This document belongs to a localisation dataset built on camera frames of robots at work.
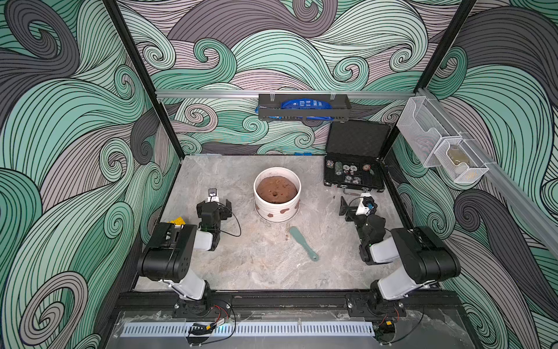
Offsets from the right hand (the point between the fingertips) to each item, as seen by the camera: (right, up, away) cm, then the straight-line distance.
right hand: (358, 198), depth 89 cm
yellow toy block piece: (-76, -10, -1) cm, 76 cm away
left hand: (-61, -1, +5) cm, 61 cm away
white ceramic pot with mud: (-34, +1, +3) cm, 34 cm away
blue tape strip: (-19, +21, +35) cm, 45 cm away
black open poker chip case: (+8, +22, +26) cm, 34 cm away
